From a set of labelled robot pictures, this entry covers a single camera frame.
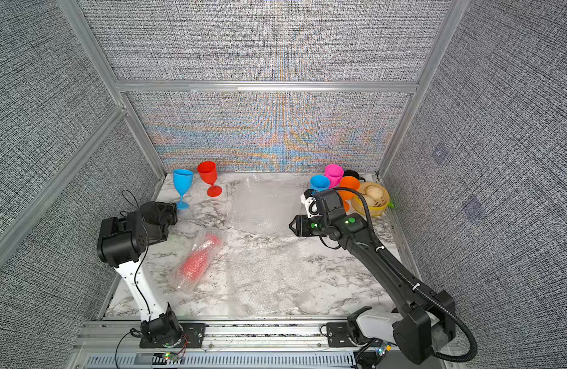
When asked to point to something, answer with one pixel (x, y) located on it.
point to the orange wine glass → (348, 182)
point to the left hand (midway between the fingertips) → (180, 197)
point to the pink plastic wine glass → (334, 173)
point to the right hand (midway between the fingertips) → (295, 220)
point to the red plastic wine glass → (208, 171)
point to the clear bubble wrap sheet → (264, 205)
